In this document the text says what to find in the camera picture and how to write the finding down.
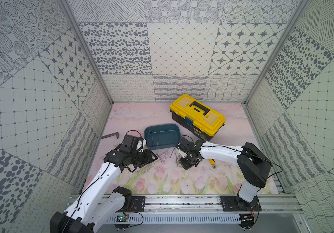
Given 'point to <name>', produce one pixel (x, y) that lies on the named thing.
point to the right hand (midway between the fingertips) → (186, 166)
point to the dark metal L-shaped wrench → (110, 134)
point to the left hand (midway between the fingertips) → (154, 156)
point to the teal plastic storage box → (162, 136)
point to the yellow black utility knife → (212, 162)
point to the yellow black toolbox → (202, 121)
